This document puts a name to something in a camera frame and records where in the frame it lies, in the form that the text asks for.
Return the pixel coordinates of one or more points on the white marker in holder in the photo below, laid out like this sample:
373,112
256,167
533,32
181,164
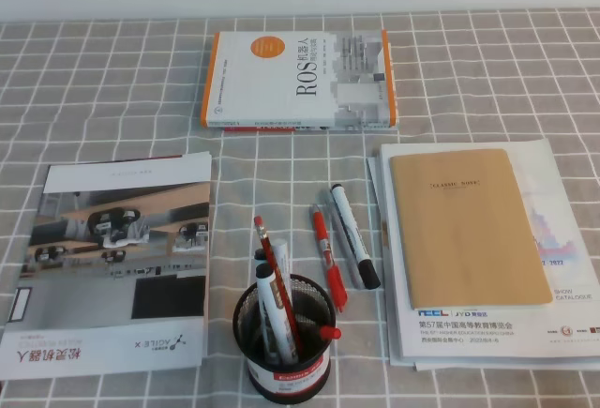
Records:
277,338

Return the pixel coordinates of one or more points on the red pencil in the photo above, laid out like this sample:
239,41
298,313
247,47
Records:
283,294

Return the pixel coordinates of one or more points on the red gel pen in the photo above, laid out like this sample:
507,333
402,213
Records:
332,273

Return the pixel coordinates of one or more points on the Agilex Robotics brochure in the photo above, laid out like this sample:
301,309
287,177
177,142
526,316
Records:
115,275

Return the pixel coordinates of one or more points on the white orange ROS book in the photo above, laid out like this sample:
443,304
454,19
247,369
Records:
300,80

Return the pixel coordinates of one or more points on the red capped pen in holder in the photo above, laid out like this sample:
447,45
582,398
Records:
320,333

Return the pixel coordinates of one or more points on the tan kraft notebook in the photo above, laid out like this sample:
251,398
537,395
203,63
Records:
466,238

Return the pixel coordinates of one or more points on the white marker black cap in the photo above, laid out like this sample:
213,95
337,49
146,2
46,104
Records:
364,264

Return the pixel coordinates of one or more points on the grey pen on table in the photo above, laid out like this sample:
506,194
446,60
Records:
345,251

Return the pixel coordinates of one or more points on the white expo catalogue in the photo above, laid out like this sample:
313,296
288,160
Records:
566,329

